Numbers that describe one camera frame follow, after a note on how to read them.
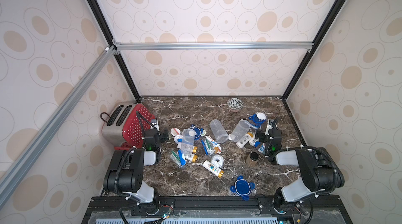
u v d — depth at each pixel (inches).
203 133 39.0
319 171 18.1
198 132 39.0
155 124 31.9
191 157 34.4
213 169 32.7
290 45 36.0
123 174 17.9
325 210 28.7
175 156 34.4
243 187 31.4
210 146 35.2
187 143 36.3
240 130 39.3
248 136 37.5
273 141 28.1
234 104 44.4
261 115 41.8
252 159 31.3
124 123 32.3
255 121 41.4
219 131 38.7
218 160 34.4
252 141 36.9
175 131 39.4
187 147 35.4
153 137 28.1
